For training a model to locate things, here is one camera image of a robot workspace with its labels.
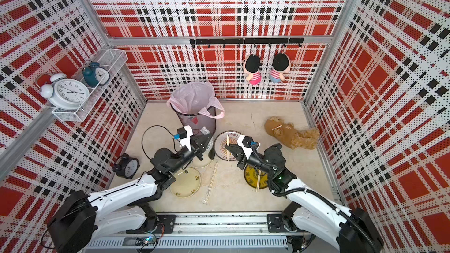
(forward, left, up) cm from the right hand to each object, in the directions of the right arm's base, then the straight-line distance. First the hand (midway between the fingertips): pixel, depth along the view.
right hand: (230, 144), depth 69 cm
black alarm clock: (-2, +50, -17) cm, 53 cm away
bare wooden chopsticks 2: (-6, -13, -25) cm, 28 cm away
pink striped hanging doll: (+46, -11, +6) cm, 48 cm away
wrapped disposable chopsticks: (-15, +12, -26) cm, 33 cm away
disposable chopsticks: (+3, +10, +6) cm, 12 cm away
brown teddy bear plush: (+12, -38, -16) cm, 44 cm away
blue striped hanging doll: (+48, -28, +4) cm, 56 cm away
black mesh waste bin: (+18, +17, -8) cm, 26 cm away
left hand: (+5, +6, +3) cm, 8 cm away
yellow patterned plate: (-2, -10, -26) cm, 28 cm away
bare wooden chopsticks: (-2, +1, -3) cm, 3 cm away
